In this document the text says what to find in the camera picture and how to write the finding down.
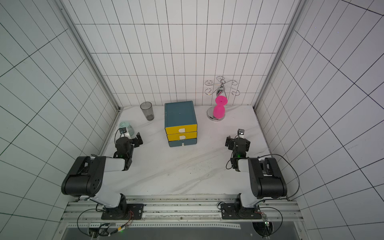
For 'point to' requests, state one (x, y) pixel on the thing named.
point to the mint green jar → (129, 128)
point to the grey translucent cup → (147, 108)
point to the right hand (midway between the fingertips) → (239, 135)
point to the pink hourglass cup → (219, 110)
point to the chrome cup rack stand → (220, 89)
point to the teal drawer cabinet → (180, 123)
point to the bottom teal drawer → (182, 142)
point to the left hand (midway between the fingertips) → (132, 136)
